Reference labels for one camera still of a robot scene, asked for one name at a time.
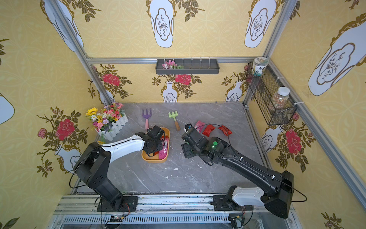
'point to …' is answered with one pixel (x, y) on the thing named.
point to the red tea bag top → (225, 130)
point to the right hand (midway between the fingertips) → (190, 144)
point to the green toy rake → (174, 115)
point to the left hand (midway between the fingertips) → (154, 146)
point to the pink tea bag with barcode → (163, 153)
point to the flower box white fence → (108, 121)
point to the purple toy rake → (147, 121)
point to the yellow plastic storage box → (155, 159)
